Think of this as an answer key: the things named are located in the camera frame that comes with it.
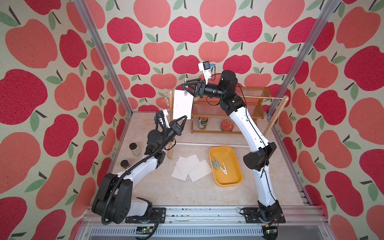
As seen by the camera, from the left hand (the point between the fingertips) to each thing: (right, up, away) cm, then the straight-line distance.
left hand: (188, 121), depth 72 cm
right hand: (-2, +15, -6) cm, 16 cm away
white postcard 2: (-7, -32, +17) cm, 37 cm away
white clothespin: (+21, -29, +17) cm, 39 cm away
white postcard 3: (+7, -30, +20) cm, 37 cm away
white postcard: (-2, -27, +21) cm, 34 cm away
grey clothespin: (+17, -25, +21) cm, 37 cm away
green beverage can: (+9, -1, +31) cm, 33 cm away
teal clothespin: (+16, -27, +19) cm, 37 cm away
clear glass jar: (-33, -17, +18) cm, 42 cm away
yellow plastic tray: (+25, -22, +24) cm, 41 cm away
